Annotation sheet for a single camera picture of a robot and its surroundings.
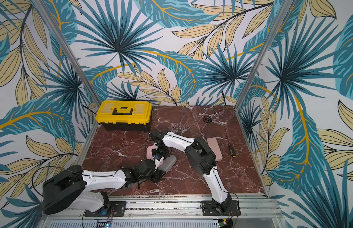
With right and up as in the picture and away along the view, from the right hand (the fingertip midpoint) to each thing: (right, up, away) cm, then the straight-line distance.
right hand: (157, 160), depth 90 cm
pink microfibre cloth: (-6, +3, +5) cm, 8 cm away
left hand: (+2, -6, -5) cm, 8 cm away
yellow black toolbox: (-22, +29, +2) cm, 36 cm away
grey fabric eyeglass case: (+7, 0, -4) cm, 8 cm away
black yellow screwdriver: (+49, +5, +3) cm, 50 cm away
